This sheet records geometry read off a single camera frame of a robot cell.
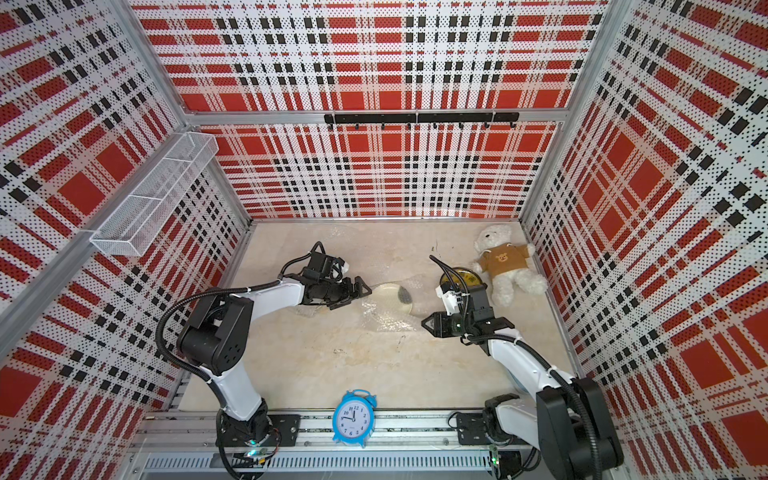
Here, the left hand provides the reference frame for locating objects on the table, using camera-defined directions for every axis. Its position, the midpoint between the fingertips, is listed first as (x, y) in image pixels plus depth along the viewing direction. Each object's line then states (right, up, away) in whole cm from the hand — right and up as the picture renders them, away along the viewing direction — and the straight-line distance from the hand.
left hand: (365, 294), depth 94 cm
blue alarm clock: (0, -27, -21) cm, 34 cm away
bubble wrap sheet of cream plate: (+19, -4, +3) cm, 19 cm away
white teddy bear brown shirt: (+47, +10, +5) cm, 48 cm away
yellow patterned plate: (+35, +5, +10) cm, 37 cm away
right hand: (+20, -7, -9) cm, 23 cm away
